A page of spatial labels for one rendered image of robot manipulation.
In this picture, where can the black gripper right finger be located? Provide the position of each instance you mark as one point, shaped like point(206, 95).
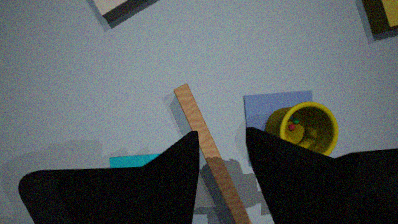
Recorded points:
point(304, 187)

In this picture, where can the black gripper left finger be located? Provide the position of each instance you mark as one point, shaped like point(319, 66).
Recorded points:
point(163, 191)

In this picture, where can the yellow rectangular block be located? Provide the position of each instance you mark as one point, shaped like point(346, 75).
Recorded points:
point(382, 15)

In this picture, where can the yellow cup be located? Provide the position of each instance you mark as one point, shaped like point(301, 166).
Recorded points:
point(317, 130)

